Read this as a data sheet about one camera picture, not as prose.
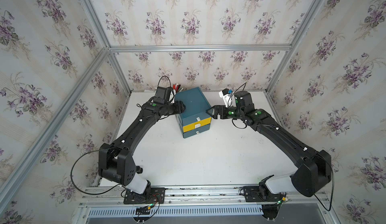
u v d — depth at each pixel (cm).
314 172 40
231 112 66
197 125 86
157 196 73
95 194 41
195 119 81
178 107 73
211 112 70
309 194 44
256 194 73
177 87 108
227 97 70
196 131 92
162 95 63
